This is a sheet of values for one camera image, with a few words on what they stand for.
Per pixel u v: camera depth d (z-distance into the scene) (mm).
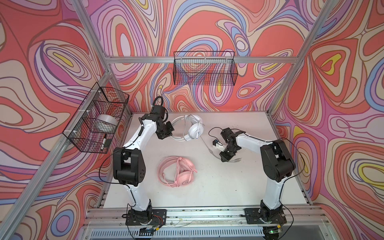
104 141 725
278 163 515
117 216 750
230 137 736
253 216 733
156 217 730
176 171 885
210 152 979
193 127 803
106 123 707
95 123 700
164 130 764
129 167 479
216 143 883
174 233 767
